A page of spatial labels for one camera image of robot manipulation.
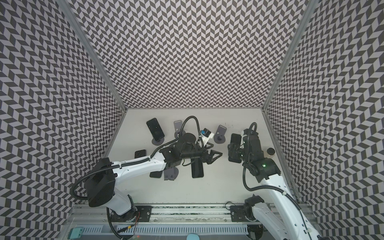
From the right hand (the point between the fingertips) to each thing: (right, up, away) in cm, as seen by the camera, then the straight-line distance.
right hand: (234, 151), depth 76 cm
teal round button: (-21, -37, -9) cm, 43 cm away
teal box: (-73, -34, -10) cm, 81 cm away
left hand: (-9, +1, -4) cm, 10 cm away
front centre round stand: (-34, -14, +6) cm, 37 cm away
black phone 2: (-3, 0, -10) cm, 11 cm away
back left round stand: (-45, +2, +20) cm, 50 cm away
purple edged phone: (-56, -5, +17) cm, 59 cm away
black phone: (-46, +9, +20) cm, 51 cm away
